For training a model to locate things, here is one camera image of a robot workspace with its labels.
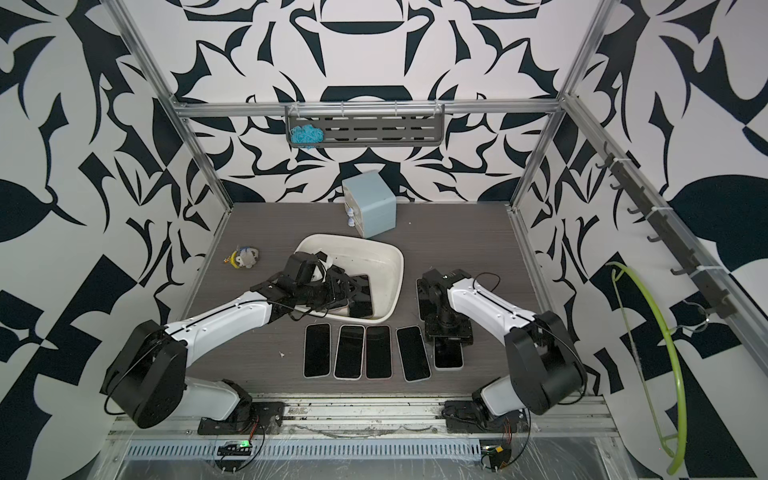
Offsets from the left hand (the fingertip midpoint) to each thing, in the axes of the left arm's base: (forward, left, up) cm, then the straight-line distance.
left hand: (348, 287), depth 85 cm
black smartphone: (-15, -8, -11) cm, 20 cm away
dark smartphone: (0, -23, -10) cm, 25 cm away
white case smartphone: (-15, 0, -10) cm, 18 cm away
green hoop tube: (-41, -57, +14) cm, 72 cm away
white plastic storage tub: (+18, -2, -11) cm, 21 cm away
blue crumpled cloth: (+39, +12, +23) cm, 47 cm away
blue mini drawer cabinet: (+28, -7, +4) cm, 29 cm away
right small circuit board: (-39, -35, -13) cm, 54 cm away
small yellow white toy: (+16, +35, -7) cm, 39 cm away
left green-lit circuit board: (-35, +25, -14) cm, 45 cm away
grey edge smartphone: (-13, +9, -11) cm, 20 cm away
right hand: (-13, -25, -8) cm, 29 cm away
